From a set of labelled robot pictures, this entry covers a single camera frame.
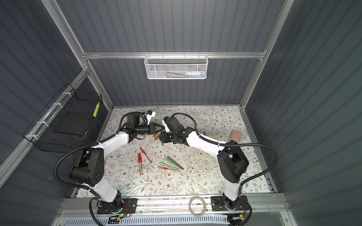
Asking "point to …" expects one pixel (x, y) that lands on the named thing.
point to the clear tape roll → (202, 213)
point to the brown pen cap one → (158, 136)
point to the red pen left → (139, 162)
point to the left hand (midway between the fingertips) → (165, 129)
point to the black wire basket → (74, 119)
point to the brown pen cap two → (156, 137)
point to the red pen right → (141, 164)
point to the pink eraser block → (235, 135)
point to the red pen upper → (143, 151)
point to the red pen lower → (168, 168)
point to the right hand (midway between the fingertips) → (162, 136)
